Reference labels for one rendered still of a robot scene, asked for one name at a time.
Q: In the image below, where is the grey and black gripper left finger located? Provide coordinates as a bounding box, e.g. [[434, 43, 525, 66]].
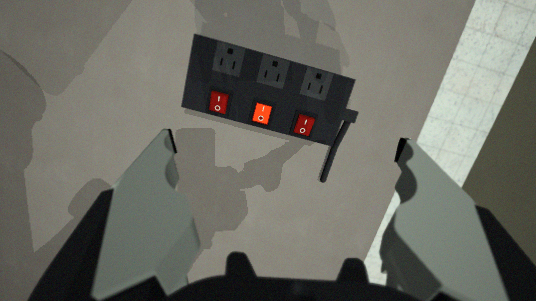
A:
[[27, 129, 200, 301]]

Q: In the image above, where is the black power strip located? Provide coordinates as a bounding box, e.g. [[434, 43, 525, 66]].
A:
[[181, 33, 358, 183]]

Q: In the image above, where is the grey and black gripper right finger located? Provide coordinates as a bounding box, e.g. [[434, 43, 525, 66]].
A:
[[379, 138, 536, 301]]

